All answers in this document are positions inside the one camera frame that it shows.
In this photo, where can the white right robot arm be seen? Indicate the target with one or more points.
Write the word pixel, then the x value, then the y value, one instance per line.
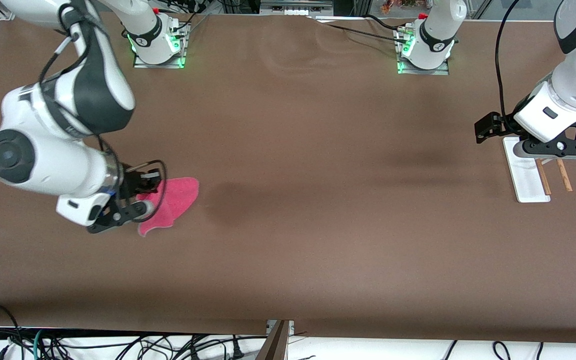
pixel 43 160

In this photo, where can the aluminium frame corner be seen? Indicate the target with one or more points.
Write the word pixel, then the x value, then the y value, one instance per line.
pixel 8 16

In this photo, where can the grey power strip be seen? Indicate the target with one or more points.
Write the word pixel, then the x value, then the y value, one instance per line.
pixel 295 11

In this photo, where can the dark table leg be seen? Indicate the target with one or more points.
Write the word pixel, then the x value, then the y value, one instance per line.
pixel 274 347

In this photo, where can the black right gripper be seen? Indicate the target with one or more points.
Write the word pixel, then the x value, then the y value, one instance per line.
pixel 131 184

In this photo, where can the large table cover sheet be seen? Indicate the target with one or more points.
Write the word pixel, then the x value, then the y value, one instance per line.
pixel 288 225

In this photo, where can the aluminium frame strut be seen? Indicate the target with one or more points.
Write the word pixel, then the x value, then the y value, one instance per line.
pixel 482 9

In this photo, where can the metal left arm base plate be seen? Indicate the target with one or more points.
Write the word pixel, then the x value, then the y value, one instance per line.
pixel 440 71

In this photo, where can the white rack base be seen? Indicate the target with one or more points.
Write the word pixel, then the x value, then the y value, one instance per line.
pixel 525 180

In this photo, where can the white table bracket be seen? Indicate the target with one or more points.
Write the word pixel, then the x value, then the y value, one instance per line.
pixel 291 327

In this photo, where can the pink microfibre towel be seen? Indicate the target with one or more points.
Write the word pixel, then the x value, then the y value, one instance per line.
pixel 178 195

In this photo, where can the red orange clutter pile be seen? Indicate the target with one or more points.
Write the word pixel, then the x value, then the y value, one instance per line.
pixel 398 5

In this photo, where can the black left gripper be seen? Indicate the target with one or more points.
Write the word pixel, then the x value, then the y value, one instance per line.
pixel 488 125

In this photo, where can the white flat panel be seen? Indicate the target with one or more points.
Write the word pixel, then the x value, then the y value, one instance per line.
pixel 340 19

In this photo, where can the wooden rack rod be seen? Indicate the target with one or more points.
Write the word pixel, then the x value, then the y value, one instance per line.
pixel 545 182
pixel 565 180

